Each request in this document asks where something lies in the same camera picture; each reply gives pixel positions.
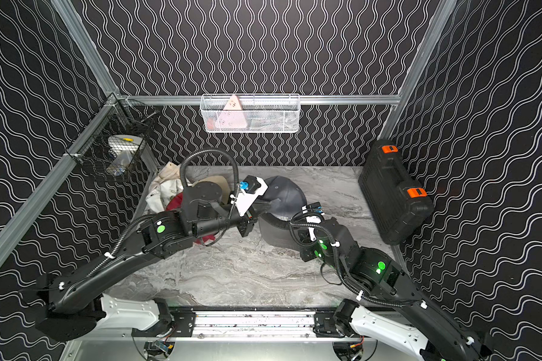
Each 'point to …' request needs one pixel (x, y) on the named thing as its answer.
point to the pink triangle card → (232, 116)
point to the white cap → (158, 198)
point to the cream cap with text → (170, 171)
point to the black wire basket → (113, 144)
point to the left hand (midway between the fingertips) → (269, 199)
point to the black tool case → (394, 204)
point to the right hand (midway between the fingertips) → (300, 230)
